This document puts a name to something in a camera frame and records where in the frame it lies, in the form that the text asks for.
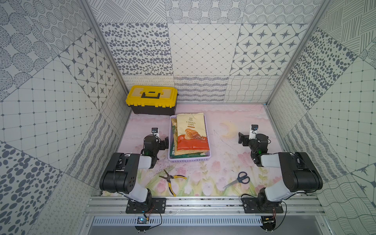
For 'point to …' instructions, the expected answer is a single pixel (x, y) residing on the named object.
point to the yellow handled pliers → (169, 177)
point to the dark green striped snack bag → (172, 154)
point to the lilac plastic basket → (202, 159)
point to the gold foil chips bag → (174, 123)
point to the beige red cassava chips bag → (191, 134)
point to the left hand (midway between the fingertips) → (159, 135)
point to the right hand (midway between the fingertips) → (246, 134)
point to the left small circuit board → (142, 220)
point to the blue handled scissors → (242, 177)
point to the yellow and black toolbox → (150, 100)
